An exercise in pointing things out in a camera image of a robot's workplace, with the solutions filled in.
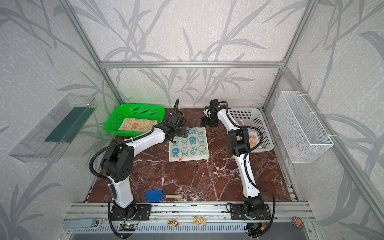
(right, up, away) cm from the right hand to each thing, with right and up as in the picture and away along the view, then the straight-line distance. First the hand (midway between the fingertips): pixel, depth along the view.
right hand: (205, 121), depth 107 cm
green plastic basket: (-64, +6, +1) cm, 64 cm away
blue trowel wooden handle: (-27, -41, -26) cm, 56 cm away
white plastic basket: (+36, +2, +3) cm, 36 cm away
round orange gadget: (+44, -48, -37) cm, 75 cm away
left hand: (-15, -2, -12) cm, 19 cm away
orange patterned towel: (-51, -3, +1) cm, 51 cm away
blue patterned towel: (-8, -17, -10) cm, 21 cm away
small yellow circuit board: (-3, -48, -37) cm, 60 cm away
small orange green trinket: (-16, -48, -37) cm, 63 cm away
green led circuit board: (-39, -51, -36) cm, 73 cm away
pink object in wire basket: (+43, -15, -35) cm, 57 cm away
